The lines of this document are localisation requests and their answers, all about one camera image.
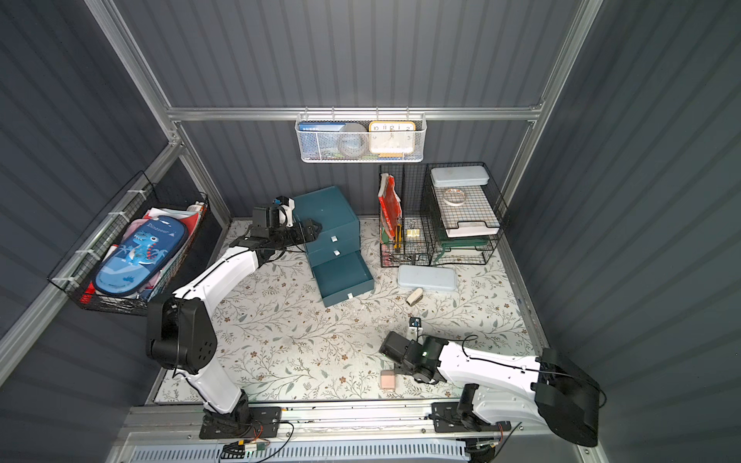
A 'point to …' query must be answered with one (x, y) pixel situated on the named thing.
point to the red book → (390, 203)
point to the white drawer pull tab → (336, 252)
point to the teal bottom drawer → (343, 278)
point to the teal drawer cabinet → (341, 228)
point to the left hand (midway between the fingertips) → (314, 229)
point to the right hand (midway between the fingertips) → (406, 361)
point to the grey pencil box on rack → (459, 176)
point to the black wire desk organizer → (438, 214)
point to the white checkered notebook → (467, 210)
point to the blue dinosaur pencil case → (140, 254)
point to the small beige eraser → (416, 296)
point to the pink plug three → (387, 379)
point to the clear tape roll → (453, 197)
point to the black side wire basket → (138, 204)
